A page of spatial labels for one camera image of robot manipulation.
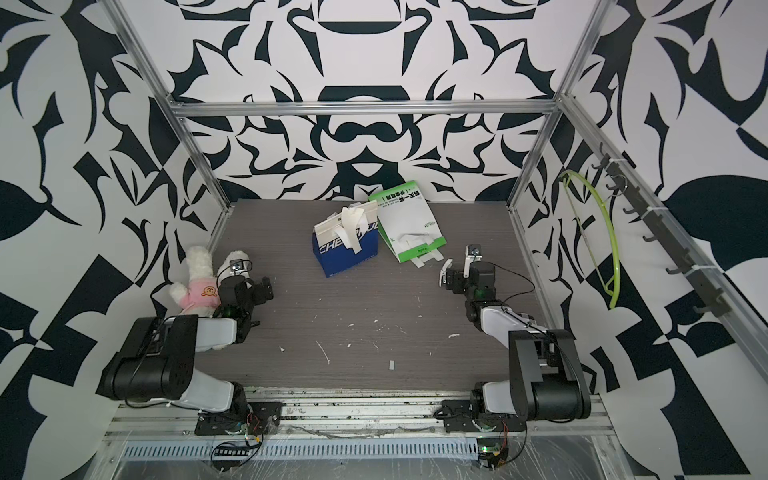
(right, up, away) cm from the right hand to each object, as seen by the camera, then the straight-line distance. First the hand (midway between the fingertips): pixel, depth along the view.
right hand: (467, 264), depth 93 cm
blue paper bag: (-41, +4, -6) cm, 41 cm away
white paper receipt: (-34, +11, -5) cm, 36 cm away
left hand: (-68, -4, +1) cm, 68 cm away
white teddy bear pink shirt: (-78, -8, -6) cm, 79 cm away
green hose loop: (+26, -2, -23) cm, 35 cm away
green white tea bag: (-17, +14, +17) cm, 28 cm away
